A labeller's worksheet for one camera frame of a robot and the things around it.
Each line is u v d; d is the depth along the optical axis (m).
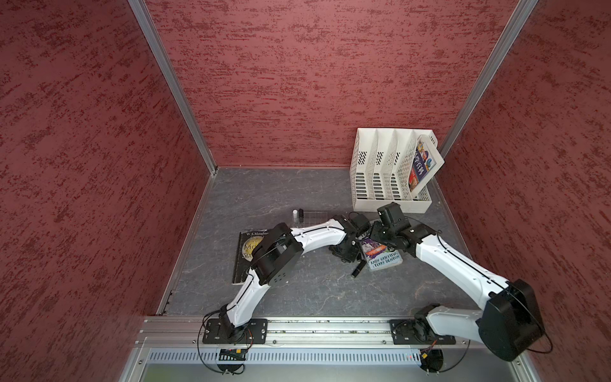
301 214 0.95
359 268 0.87
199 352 0.69
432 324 0.62
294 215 0.94
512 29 0.74
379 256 0.88
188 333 0.77
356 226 0.73
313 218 0.98
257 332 0.74
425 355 0.71
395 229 0.63
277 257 0.53
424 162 0.95
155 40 0.77
